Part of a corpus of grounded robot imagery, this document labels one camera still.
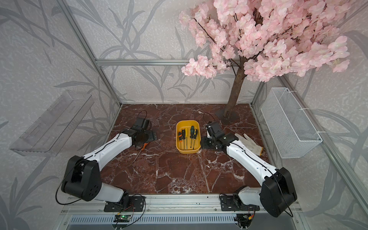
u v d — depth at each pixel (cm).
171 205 75
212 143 61
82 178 42
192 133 99
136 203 74
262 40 55
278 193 40
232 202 73
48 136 63
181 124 102
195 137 99
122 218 71
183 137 99
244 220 69
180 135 99
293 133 60
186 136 99
